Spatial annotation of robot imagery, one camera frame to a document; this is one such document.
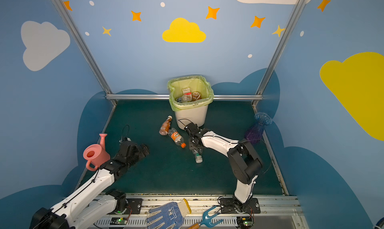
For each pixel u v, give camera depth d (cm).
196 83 101
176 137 96
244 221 72
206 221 71
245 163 48
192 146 82
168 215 72
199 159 88
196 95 102
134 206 75
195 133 72
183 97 96
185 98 96
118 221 70
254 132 91
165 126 101
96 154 80
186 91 101
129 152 65
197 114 97
